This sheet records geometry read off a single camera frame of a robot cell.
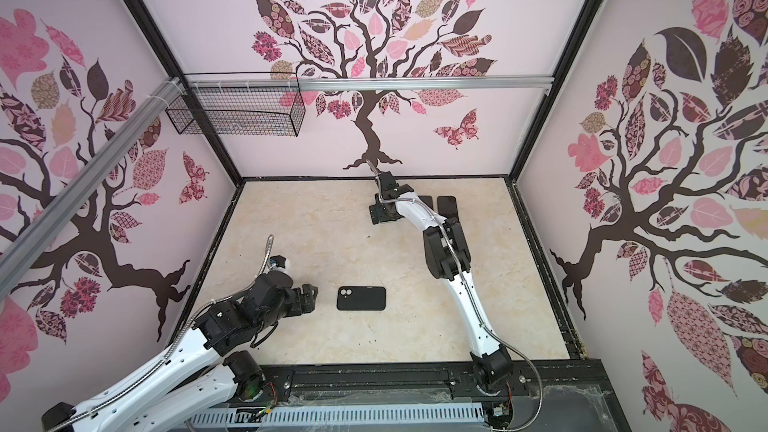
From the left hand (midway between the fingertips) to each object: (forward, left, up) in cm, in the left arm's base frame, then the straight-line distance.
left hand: (303, 297), depth 78 cm
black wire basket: (+78, +34, +6) cm, 85 cm away
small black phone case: (+4, -14, -11) cm, 19 cm away
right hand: (+38, -22, -10) cm, 45 cm away
